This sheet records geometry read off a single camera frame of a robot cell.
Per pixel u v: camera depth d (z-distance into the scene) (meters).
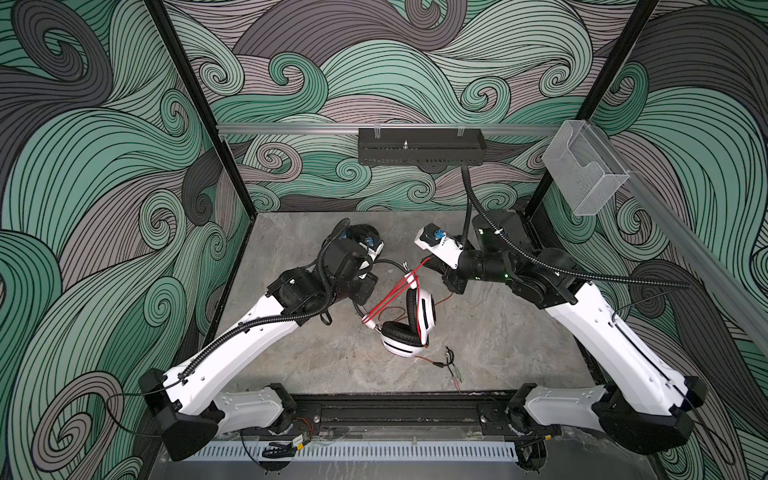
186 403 0.37
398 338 0.59
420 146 0.95
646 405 0.38
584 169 0.78
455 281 0.54
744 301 0.51
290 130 1.88
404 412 0.76
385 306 0.69
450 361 0.82
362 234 1.04
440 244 0.50
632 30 0.74
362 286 0.60
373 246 0.59
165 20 0.72
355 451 0.70
